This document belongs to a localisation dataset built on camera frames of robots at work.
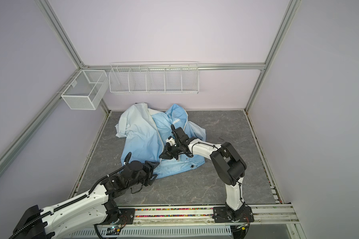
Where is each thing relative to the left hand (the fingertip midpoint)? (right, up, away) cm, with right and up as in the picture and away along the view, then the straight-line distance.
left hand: (160, 169), depth 78 cm
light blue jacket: (-15, +19, +23) cm, 33 cm away
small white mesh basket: (-50, +46, +17) cm, 70 cm away
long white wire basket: (-6, +56, +21) cm, 60 cm away
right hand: (-2, +4, +6) cm, 8 cm away
